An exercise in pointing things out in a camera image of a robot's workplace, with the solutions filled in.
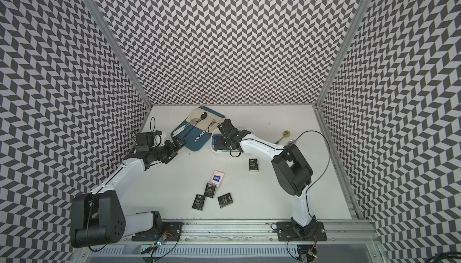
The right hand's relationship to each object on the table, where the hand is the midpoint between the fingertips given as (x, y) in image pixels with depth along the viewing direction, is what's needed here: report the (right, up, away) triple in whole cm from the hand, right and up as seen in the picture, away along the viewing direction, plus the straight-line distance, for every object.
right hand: (223, 145), depth 91 cm
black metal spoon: (-14, +16, +20) cm, 29 cm away
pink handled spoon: (+37, +1, +7) cm, 38 cm away
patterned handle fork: (-15, +4, +10) cm, 18 cm away
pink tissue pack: (-2, -15, -7) cm, 16 cm away
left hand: (-19, -1, -5) cm, 20 cm away
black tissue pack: (+16, -10, -1) cm, 19 cm away
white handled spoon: (-20, +13, +17) cm, 29 cm away
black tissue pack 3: (-10, -24, -13) cm, 29 cm away
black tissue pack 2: (-5, -19, -11) cm, 22 cm away
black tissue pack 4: (+2, -23, -12) cm, 26 cm away
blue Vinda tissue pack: (-5, +3, +5) cm, 8 cm away
